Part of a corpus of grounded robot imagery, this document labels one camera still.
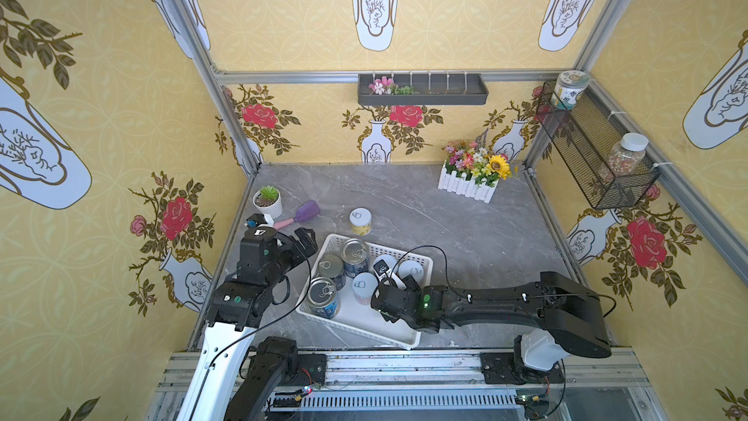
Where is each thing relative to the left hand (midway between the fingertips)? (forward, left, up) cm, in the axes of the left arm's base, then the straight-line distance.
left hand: (290, 239), depth 73 cm
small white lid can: (-6, -18, -17) cm, 26 cm away
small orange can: (+2, -26, -17) cm, 31 cm away
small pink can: (-1, -31, -17) cm, 35 cm away
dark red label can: (-2, -9, -12) cm, 15 cm away
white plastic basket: (-13, -19, -23) cm, 33 cm away
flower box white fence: (+30, -55, -8) cm, 63 cm away
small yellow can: (+17, -17, -18) cm, 30 cm away
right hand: (-5, -26, -17) cm, 32 cm away
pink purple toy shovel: (+25, +4, -23) cm, 34 cm away
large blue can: (+1, -16, -12) cm, 20 cm away
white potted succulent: (+25, +15, -16) cm, 33 cm away
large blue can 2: (-11, -8, -12) cm, 18 cm away
